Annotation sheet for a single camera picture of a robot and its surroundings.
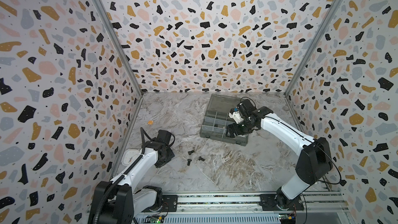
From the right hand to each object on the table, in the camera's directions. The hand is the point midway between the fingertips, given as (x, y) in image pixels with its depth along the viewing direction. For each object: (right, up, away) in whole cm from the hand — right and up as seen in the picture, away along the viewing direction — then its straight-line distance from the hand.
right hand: (230, 130), depth 83 cm
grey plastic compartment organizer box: (-6, +5, +18) cm, 20 cm away
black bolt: (-16, -17, +4) cm, 23 cm away
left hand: (-33, -14, +1) cm, 36 cm away
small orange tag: (-50, +2, +20) cm, 54 cm away
